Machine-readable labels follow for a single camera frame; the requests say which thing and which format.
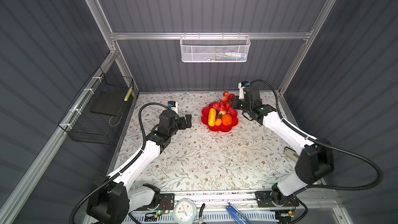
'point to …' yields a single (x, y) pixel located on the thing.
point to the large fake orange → (227, 119)
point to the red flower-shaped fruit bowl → (223, 128)
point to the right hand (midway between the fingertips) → (233, 99)
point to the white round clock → (185, 211)
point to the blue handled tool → (236, 215)
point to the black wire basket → (94, 115)
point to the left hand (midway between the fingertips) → (183, 115)
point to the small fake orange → (218, 122)
